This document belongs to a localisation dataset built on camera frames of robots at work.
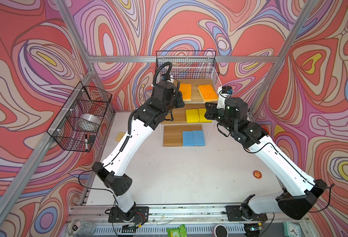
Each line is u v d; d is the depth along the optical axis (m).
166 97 0.49
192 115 0.82
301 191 0.39
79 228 0.58
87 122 0.70
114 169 0.42
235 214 0.74
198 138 1.01
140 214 0.73
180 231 0.68
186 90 0.72
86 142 0.72
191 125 0.82
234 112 0.47
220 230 0.65
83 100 0.74
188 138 1.01
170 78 0.58
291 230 0.68
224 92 0.55
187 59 0.88
